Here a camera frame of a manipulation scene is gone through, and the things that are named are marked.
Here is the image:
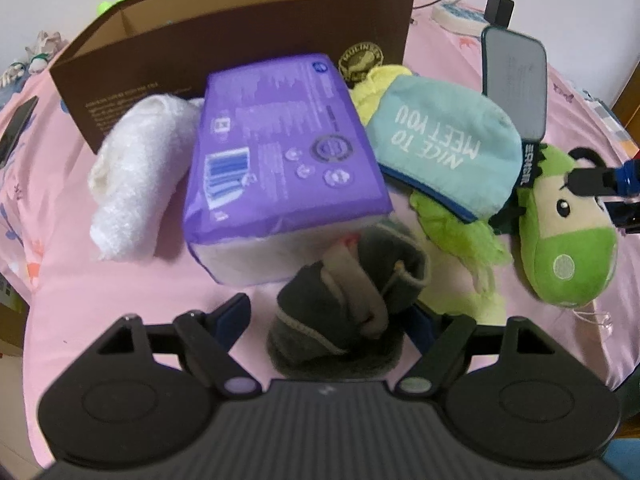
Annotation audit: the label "yellow cloth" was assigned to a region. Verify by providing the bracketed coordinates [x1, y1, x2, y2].
[348, 64, 416, 129]

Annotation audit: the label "grey sock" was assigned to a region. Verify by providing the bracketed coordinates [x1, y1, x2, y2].
[266, 220, 432, 381]

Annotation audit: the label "green plush horse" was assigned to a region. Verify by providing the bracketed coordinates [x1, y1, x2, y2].
[487, 142, 621, 311]

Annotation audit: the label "grey white plush toy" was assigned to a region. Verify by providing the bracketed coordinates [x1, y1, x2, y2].
[22, 30, 66, 74]

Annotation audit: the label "purple tissue pack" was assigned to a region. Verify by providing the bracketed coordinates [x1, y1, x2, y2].
[182, 53, 395, 286]

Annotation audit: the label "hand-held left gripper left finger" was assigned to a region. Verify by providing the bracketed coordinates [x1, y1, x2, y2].
[95, 292, 262, 399]

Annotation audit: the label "white power strip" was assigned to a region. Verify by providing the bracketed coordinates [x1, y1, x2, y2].
[432, 1, 489, 36]

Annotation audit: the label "teal fabric pouch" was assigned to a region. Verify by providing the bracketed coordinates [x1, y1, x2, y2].
[365, 75, 524, 225]

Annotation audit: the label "brown wooden furniture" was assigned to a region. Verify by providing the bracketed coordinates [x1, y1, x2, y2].
[612, 60, 640, 127]

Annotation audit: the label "brown cardboard box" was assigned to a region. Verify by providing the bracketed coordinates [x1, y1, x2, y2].
[48, 0, 415, 156]

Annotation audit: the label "black smartphone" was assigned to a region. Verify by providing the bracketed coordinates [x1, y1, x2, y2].
[0, 95, 40, 164]

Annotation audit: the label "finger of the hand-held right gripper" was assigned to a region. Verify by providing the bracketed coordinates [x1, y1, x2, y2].
[564, 161, 640, 198]

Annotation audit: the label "white fluffy towel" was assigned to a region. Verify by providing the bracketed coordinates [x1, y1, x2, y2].
[87, 95, 207, 264]

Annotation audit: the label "lime green cloth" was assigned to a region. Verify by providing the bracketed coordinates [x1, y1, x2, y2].
[409, 192, 514, 324]

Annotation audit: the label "cardboard boxes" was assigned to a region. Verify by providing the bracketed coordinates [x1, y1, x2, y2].
[0, 270, 32, 352]

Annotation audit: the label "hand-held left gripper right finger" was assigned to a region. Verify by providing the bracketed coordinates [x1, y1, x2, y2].
[397, 306, 557, 399]

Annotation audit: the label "black charger adapter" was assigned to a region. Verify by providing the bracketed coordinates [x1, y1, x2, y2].
[484, 0, 516, 29]

